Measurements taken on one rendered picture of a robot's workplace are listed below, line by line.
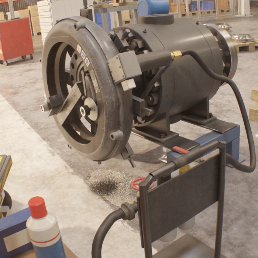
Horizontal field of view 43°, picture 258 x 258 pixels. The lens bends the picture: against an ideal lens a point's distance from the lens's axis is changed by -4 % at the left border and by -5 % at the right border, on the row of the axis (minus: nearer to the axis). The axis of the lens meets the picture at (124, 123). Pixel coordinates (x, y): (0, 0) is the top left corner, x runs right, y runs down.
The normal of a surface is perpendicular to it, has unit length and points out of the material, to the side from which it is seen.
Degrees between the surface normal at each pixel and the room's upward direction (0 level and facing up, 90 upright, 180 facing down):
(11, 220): 13
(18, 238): 103
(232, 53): 77
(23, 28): 90
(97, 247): 54
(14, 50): 90
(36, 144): 0
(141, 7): 90
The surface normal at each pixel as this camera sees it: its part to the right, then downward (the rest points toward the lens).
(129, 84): 0.52, -0.14
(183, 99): 0.58, 0.61
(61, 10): 0.51, 0.26
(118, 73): -0.80, 0.29
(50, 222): 0.53, -0.65
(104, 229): 0.18, -0.35
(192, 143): -0.10, -0.93
